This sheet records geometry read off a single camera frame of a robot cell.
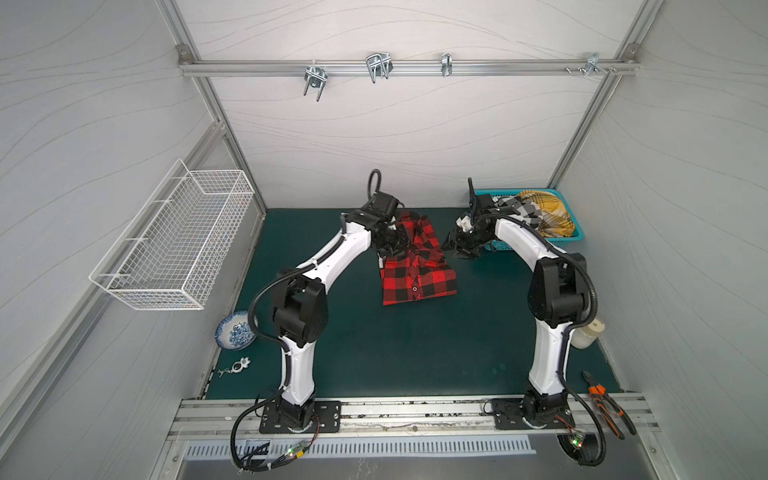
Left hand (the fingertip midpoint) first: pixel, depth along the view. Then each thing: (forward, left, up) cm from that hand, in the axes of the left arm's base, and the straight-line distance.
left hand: (414, 242), depth 88 cm
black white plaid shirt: (+19, -41, -5) cm, 46 cm away
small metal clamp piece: (-33, +49, -15) cm, 61 cm away
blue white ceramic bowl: (-22, +53, -17) cm, 60 cm away
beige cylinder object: (-23, -47, -10) cm, 53 cm away
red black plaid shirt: (-4, -2, -10) cm, 11 cm away
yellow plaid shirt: (+17, -51, -7) cm, 54 cm away
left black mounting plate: (-44, +22, -17) cm, 52 cm away
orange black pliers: (-36, -48, -16) cm, 62 cm away
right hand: (+4, -12, -6) cm, 14 cm away
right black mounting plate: (-42, -24, -16) cm, 51 cm away
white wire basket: (-16, +58, +14) cm, 62 cm away
